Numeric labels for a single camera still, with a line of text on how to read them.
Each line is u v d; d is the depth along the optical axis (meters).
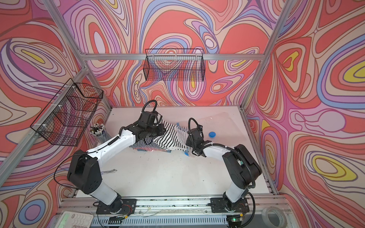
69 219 0.68
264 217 0.70
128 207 0.73
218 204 0.73
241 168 0.46
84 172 0.44
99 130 0.84
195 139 0.72
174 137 0.90
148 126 0.67
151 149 0.93
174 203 0.75
